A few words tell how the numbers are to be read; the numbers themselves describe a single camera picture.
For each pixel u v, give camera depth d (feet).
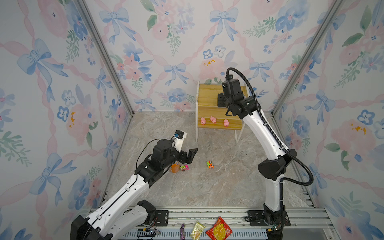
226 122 2.96
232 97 1.86
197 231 2.28
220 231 2.30
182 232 2.31
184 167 2.89
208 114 3.04
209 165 2.95
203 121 3.00
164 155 1.78
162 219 2.45
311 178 1.45
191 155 2.13
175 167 2.75
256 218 2.41
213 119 3.02
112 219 1.36
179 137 2.02
